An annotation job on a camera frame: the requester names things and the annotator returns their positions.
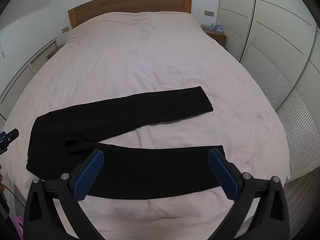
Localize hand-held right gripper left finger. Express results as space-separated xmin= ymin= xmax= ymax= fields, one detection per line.
xmin=23 ymin=149 xmax=105 ymax=240

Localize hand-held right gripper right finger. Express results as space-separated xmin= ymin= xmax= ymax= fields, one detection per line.
xmin=207 ymin=148 xmax=290 ymax=240

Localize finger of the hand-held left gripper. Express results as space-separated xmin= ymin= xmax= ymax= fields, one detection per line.
xmin=0 ymin=128 xmax=20 ymax=147

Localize black pants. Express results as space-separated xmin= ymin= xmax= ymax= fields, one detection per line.
xmin=26 ymin=86 xmax=228 ymax=200

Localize white louvered low cabinet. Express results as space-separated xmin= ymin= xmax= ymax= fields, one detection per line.
xmin=0 ymin=37 xmax=58 ymax=120

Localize pink object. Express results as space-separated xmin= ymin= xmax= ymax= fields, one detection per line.
xmin=14 ymin=216 xmax=25 ymax=239

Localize wooden nightstand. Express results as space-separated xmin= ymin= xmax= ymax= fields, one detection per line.
xmin=47 ymin=44 xmax=66 ymax=59
xmin=201 ymin=27 xmax=227 ymax=47

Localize bed with pink sheet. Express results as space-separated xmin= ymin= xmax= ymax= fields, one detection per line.
xmin=5 ymin=11 xmax=293 ymax=240

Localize white wardrobe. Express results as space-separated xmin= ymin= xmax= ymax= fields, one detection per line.
xmin=217 ymin=0 xmax=320 ymax=180

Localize wooden headboard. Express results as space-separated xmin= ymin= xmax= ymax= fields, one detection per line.
xmin=68 ymin=0 xmax=192 ymax=29

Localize black cable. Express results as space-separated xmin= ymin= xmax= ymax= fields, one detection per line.
xmin=0 ymin=183 xmax=26 ymax=208

